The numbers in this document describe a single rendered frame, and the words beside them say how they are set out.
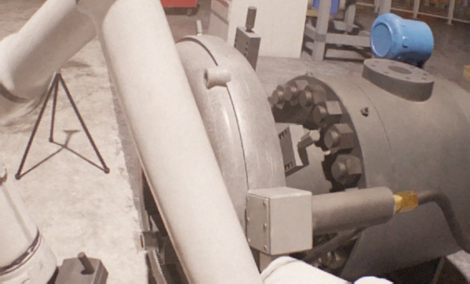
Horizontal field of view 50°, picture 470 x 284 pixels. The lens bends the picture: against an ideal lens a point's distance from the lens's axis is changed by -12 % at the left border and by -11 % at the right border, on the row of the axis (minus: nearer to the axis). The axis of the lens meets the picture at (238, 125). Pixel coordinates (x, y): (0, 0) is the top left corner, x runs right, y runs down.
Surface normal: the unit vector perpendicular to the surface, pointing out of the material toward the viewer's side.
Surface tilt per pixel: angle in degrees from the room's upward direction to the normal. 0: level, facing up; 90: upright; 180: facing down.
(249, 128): 42
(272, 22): 90
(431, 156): 53
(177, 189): 77
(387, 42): 90
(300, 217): 67
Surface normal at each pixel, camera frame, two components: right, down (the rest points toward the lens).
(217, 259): 0.11, -0.01
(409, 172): 0.39, -0.15
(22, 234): 0.90, -0.07
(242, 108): 0.31, -0.51
